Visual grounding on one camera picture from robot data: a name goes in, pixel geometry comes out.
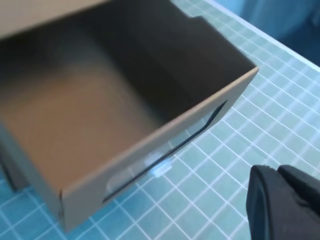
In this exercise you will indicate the brown cardboard shoebox drawer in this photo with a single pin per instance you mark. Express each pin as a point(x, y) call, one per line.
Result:
point(92, 102)

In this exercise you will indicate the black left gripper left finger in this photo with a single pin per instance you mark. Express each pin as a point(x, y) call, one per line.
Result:
point(274, 209)

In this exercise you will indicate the cyan checkered tablecloth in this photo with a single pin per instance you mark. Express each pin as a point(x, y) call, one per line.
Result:
point(203, 196)

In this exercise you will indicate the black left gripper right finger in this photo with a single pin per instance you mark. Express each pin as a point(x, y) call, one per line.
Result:
point(306, 186)

